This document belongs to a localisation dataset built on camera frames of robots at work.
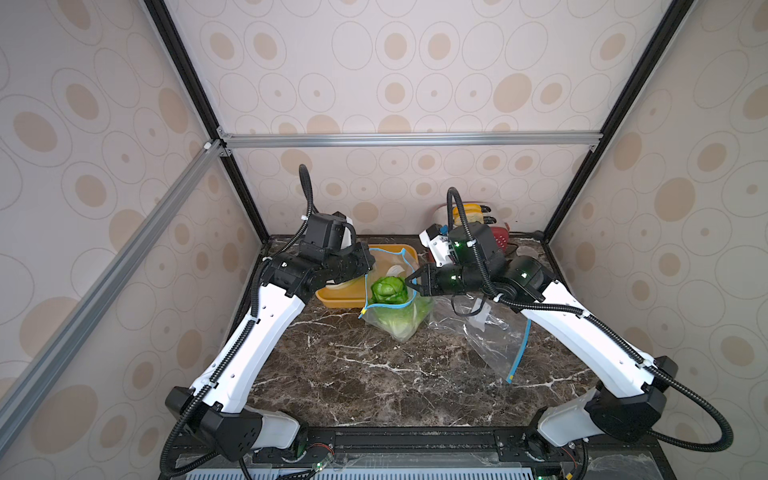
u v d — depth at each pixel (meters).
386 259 0.79
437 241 0.59
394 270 0.81
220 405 0.38
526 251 0.95
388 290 0.75
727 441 0.37
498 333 0.93
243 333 0.41
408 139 0.89
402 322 0.71
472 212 0.99
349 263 0.59
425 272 0.56
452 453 0.73
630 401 0.40
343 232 0.54
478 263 0.47
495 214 1.05
